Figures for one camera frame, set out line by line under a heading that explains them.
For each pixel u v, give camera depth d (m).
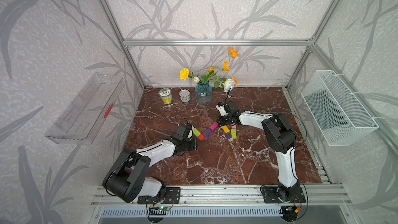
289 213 0.72
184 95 1.09
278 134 0.55
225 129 0.96
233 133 0.94
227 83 0.86
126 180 0.42
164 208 0.71
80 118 0.66
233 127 0.96
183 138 0.71
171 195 0.73
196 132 0.94
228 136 0.94
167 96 1.05
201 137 0.93
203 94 1.02
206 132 0.95
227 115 0.87
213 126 0.99
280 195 0.66
